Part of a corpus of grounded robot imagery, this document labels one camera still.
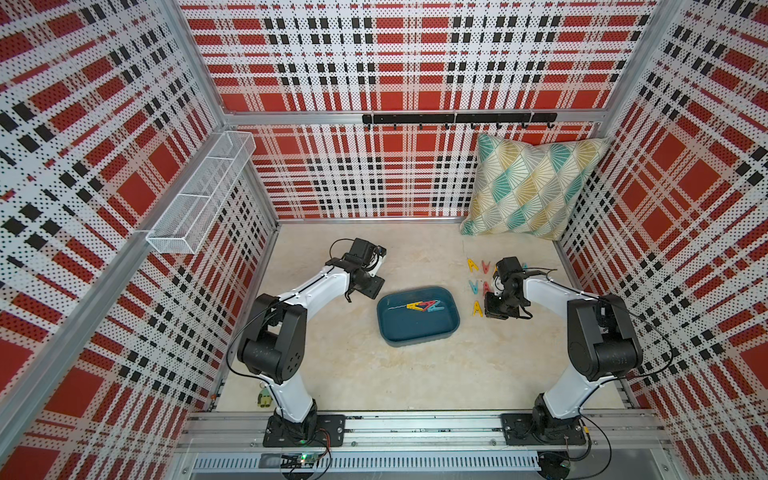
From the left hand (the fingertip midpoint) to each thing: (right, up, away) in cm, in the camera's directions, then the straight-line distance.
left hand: (373, 282), depth 94 cm
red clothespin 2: (+38, -3, +7) cm, 38 cm away
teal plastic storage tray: (+14, -11, 0) cm, 18 cm away
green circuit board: (-15, -39, -25) cm, 49 cm away
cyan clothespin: (+34, -3, +7) cm, 35 cm away
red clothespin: (+39, +4, +12) cm, 41 cm away
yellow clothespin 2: (+13, -8, +1) cm, 15 cm away
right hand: (+38, -9, -1) cm, 39 cm away
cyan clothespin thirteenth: (+20, -8, +1) cm, 21 cm away
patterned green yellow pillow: (+49, +30, -1) cm, 57 cm away
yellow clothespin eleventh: (+34, -8, +1) cm, 35 cm away
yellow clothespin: (+35, +5, +13) cm, 37 cm away
